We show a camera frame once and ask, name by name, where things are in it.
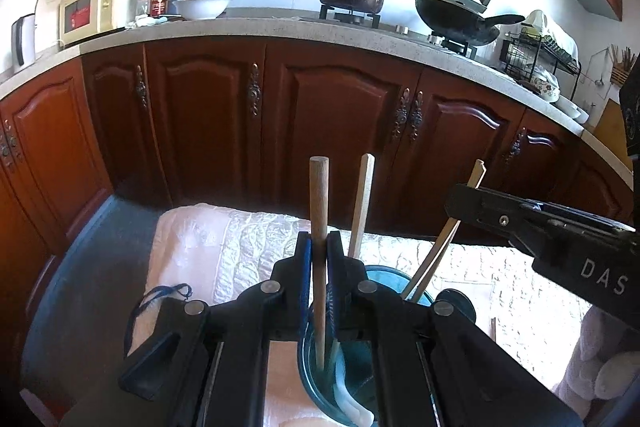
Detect thin wooden chopstick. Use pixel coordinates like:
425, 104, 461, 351
400, 159, 486, 303

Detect white ceramic soup spoon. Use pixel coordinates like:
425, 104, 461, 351
330, 340, 374, 427

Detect brown chopstick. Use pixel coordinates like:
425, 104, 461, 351
309, 156, 330, 372

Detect right white gloved hand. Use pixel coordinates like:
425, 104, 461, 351
553, 307, 639, 419

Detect white utensil holder teal rim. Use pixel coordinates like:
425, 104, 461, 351
297, 265, 410, 426

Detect white quilted tablecloth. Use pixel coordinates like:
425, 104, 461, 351
122, 233, 580, 426

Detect black smartphone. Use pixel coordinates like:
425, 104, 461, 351
157, 298, 207, 322

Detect black dish rack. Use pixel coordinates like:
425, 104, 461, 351
500, 10, 582, 103

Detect black wok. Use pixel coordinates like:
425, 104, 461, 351
414, 0, 525, 46

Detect white mixing bowl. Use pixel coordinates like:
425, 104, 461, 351
174, 0, 231, 20

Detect cream microwave oven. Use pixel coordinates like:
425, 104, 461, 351
58, 0, 138, 46

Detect steel electric kettle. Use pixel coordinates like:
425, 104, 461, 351
11, 13, 36, 72

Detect blue lanyard cord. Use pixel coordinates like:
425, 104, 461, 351
122, 282, 194, 358

